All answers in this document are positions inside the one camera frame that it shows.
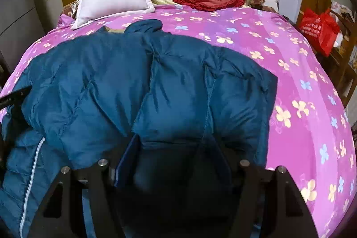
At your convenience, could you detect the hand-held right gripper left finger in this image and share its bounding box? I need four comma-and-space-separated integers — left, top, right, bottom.
28, 133, 140, 238

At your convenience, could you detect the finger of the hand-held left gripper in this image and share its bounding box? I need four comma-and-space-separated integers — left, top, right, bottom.
0, 86, 32, 111

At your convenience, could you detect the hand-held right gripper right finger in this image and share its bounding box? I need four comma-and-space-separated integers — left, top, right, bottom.
214, 140, 319, 238

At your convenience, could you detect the teal quilted jacket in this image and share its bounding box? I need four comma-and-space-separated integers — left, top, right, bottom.
0, 19, 278, 238

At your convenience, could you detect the grey refrigerator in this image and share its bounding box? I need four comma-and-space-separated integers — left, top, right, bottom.
0, 0, 47, 75

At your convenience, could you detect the pink floral bed sheet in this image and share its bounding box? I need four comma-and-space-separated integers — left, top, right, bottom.
0, 4, 357, 238

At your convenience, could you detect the wooden shelf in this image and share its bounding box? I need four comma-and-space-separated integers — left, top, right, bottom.
328, 1, 357, 108

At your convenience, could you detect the red plastic bag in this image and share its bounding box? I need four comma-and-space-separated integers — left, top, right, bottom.
299, 8, 340, 57

